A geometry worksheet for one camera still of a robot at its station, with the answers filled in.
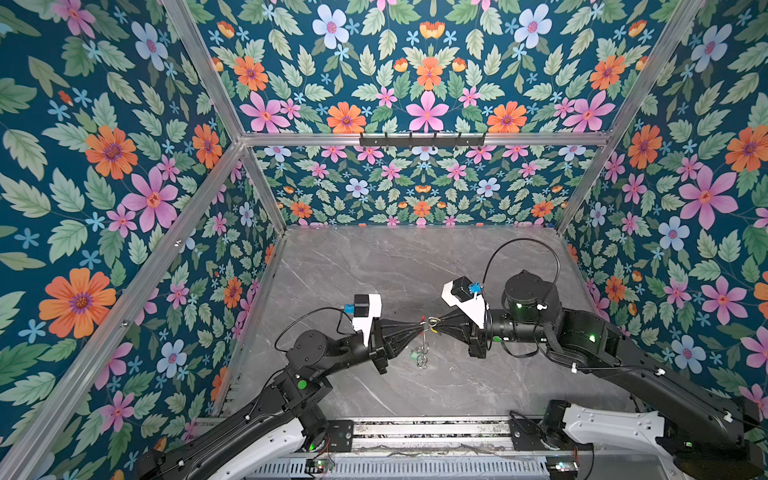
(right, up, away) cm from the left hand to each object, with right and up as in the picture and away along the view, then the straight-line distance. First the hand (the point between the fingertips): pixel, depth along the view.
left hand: (422, 332), depth 51 cm
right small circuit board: (+35, -38, +19) cm, 55 cm away
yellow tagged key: (+2, +1, +4) cm, 5 cm away
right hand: (+3, +1, +5) cm, 6 cm away
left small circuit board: (-24, -37, +19) cm, 48 cm away
